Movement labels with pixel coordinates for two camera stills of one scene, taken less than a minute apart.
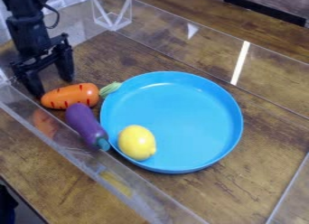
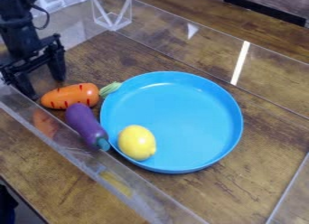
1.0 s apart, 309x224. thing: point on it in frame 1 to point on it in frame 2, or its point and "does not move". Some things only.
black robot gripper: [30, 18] to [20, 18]
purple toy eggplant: [86, 126] does not move
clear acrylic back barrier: [265, 73] does not move
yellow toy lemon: [137, 142] does not move
